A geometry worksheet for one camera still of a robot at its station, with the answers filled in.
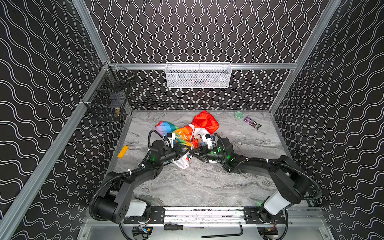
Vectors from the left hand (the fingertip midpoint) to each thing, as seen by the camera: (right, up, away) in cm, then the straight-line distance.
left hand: (195, 149), depth 79 cm
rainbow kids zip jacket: (+7, +14, +33) cm, 36 cm away
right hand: (-3, -3, 0) cm, 4 cm away
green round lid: (+35, +21, +39) cm, 56 cm away
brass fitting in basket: (-41, +20, 0) cm, 45 cm away
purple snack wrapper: (+43, +15, +34) cm, 57 cm away
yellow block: (-47, -4, +19) cm, 51 cm away
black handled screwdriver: (-9, -35, -9) cm, 37 cm away
